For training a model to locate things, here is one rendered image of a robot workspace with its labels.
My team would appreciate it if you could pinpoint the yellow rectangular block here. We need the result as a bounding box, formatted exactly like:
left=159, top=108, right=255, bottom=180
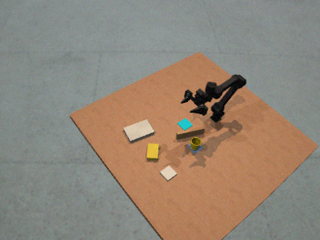
left=147, top=144, right=158, bottom=161

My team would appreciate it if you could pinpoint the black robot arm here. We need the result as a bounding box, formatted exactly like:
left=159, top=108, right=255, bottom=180
left=195, top=74, right=247, bottom=122

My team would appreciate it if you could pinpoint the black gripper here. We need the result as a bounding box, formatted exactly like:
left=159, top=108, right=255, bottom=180
left=180, top=90, right=208, bottom=116

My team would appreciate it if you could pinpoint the brown rectangular block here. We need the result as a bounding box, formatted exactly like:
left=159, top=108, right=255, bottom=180
left=176, top=127, right=206, bottom=140

